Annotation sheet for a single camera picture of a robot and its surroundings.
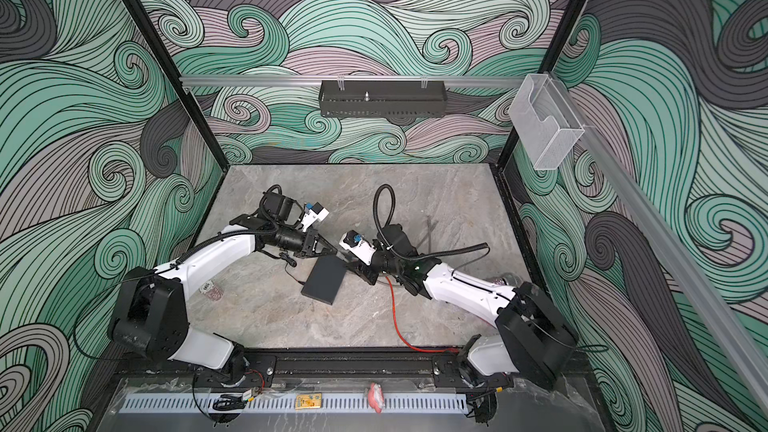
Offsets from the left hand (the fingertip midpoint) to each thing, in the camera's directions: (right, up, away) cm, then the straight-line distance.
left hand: (335, 251), depth 78 cm
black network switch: (-4, -10, +10) cm, 15 cm away
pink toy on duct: (+11, -30, -12) cm, 34 cm away
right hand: (+4, -2, +1) cm, 4 cm away
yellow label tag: (-5, -33, -10) cm, 35 cm away
